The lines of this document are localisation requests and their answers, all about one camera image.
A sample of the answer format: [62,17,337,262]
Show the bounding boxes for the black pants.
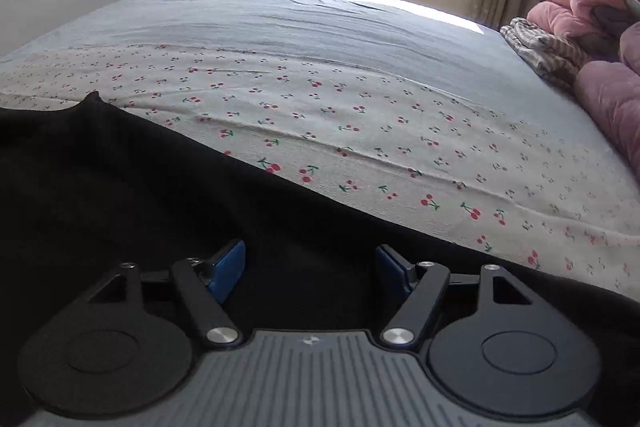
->
[0,90,640,408]

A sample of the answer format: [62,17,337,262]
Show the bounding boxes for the cherry print bed sheet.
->
[1,0,639,298]

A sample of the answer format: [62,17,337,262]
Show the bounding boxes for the striped floral folded cloth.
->
[499,17,589,91]

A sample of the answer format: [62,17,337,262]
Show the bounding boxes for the pink folded quilt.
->
[526,0,639,171]

